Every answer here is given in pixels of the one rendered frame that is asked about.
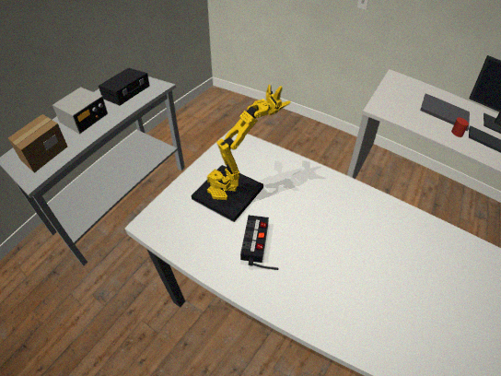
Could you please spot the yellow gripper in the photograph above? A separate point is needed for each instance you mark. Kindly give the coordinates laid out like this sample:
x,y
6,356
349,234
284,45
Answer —
x,y
274,100

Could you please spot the black power strip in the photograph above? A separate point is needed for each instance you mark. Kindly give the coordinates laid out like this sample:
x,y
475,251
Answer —
x,y
254,240

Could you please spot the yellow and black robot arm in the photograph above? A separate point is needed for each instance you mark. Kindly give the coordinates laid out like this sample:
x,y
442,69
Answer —
x,y
231,182

